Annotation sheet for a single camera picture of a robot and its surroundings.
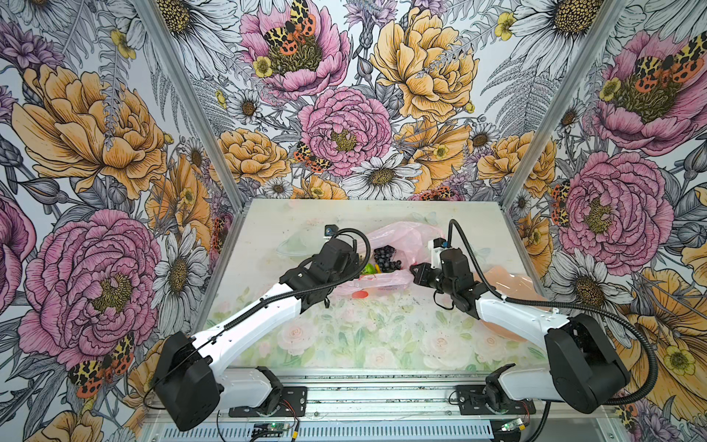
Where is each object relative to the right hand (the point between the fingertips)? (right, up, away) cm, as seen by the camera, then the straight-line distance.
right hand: (409, 274), depth 88 cm
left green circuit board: (-39, -37, -17) cm, 56 cm away
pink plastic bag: (+2, +10, +4) cm, 11 cm away
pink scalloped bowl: (+36, -5, +6) cm, 37 cm away
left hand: (-21, +4, -7) cm, 22 cm away
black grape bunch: (-7, +4, +12) cm, 14 cm away
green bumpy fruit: (-12, +1, +6) cm, 14 cm away
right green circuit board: (+24, -36, -16) cm, 46 cm away
